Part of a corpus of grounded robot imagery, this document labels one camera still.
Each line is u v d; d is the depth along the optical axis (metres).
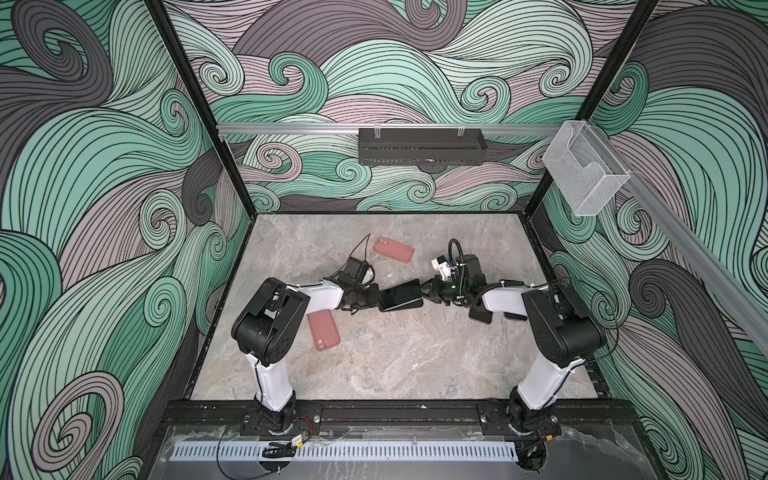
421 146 0.95
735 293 0.52
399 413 0.76
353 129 0.94
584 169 0.79
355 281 0.77
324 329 0.90
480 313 0.91
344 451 0.70
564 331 0.48
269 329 0.48
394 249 1.10
